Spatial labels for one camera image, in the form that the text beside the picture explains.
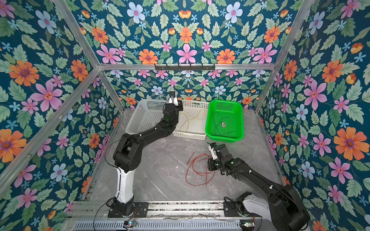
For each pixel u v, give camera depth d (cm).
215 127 108
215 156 74
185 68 93
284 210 40
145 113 115
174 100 77
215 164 73
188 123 110
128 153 54
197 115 115
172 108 72
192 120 111
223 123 111
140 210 73
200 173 86
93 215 73
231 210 73
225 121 111
